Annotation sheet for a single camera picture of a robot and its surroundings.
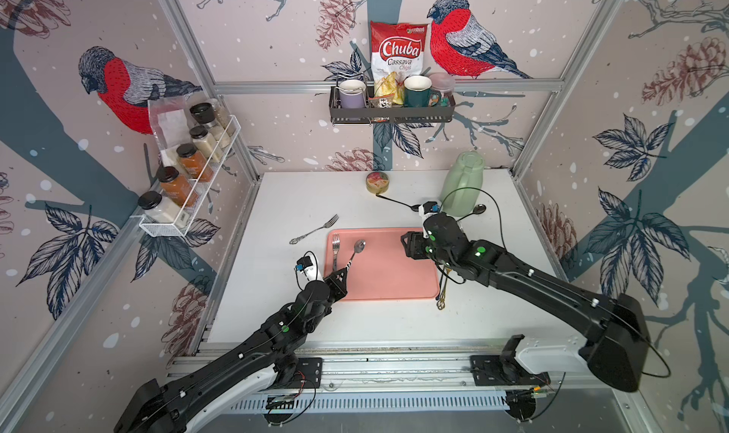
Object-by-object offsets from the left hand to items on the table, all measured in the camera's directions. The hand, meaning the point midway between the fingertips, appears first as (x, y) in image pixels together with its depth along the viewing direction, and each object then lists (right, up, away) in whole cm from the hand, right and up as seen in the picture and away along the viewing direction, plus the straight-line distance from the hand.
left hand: (354, 266), depth 79 cm
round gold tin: (+7, +26, +35) cm, 44 cm away
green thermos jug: (+28, +22, -9) cm, 36 cm away
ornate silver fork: (-13, +9, +26) cm, 30 cm away
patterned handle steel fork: (-8, +2, +19) cm, 20 cm away
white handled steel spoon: (+1, +3, +10) cm, 11 cm away
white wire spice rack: (-40, +42, +11) cm, 59 cm away
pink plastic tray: (+9, -6, +16) cm, 19 cm away
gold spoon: (+26, -13, +6) cm, 30 cm away
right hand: (+16, +9, 0) cm, 18 cm away
